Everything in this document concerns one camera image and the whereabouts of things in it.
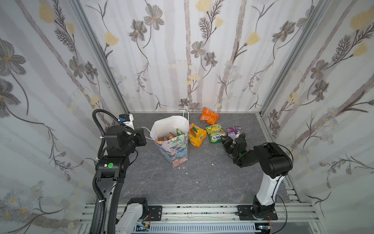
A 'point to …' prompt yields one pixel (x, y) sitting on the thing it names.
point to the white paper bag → (170, 132)
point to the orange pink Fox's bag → (171, 136)
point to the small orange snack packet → (209, 116)
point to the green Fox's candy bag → (215, 132)
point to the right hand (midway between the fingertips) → (222, 136)
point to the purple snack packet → (234, 132)
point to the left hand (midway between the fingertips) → (144, 128)
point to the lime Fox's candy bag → (178, 133)
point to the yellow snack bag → (196, 135)
